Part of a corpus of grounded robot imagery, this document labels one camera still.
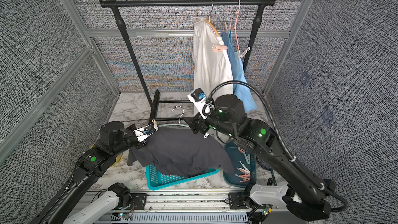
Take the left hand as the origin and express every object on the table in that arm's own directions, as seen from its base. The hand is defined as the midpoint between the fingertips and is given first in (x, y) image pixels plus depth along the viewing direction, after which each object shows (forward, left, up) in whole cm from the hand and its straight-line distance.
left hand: (152, 124), depth 69 cm
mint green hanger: (-1, -11, 0) cm, 11 cm away
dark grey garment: (-11, -13, -7) cm, 18 cm away
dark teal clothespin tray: (-12, -43, -27) cm, 52 cm away
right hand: (-3, -18, +16) cm, 25 cm away
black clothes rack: (+28, +8, -22) cm, 36 cm away
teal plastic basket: (-18, +1, -25) cm, 31 cm away
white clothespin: (-6, -24, 0) cm, 24 cm away
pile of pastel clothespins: (-16, -44, -26) cm, 54 cm away
